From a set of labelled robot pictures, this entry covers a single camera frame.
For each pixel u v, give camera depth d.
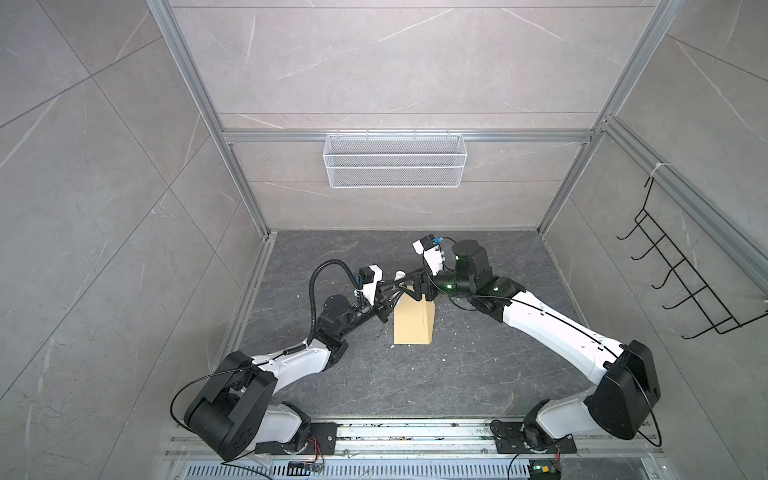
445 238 0.67
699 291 0.63
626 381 0.40
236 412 0.42
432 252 0.66
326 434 0.73
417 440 0.75
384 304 0.69
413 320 0.95
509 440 0.73
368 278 0.65
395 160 1.01
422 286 0.65
